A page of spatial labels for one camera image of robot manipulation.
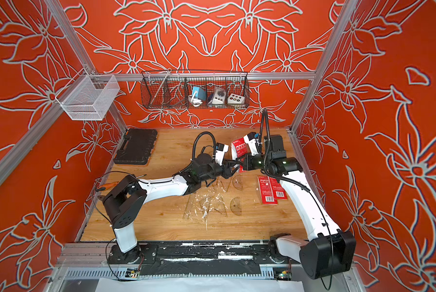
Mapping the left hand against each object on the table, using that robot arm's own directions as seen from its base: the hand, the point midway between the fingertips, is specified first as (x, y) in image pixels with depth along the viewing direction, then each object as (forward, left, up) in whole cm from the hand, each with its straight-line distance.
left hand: (241, 163), depth 78 cm
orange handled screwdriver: (-4, +66, -19) cm, 69 cm away
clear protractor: (-11, +1, -21) cm, 24 cm away
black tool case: (+20, +60, -17) cm, 66 cm away
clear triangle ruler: (+2, +7, -21) cm, 22 cm away
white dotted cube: (+35, +4, +9) cm, 37 cm away
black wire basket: (+42, +38, +9) cm, 58 cm away
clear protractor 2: (+2, 0, -21) cm, 21 cm away
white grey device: (+32, +12, +12) cm, 37 cm away
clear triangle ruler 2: (-11, +9, -21) cm, 26 cm away
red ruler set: (-3, -21, -19) cm, 28 cm away
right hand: (-1, +4, +5) cm, 6 cm away
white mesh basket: (+26, +78, +13) cm, 83 cm away
